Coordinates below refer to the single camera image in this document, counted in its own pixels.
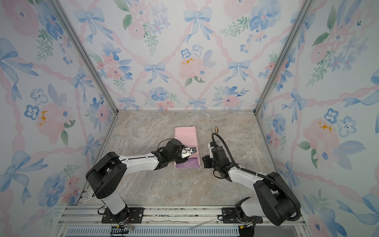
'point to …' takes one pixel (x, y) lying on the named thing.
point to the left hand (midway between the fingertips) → (187, 148)
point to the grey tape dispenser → (216, 129)
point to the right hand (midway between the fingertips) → (203, 157)
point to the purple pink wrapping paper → (188, 135)
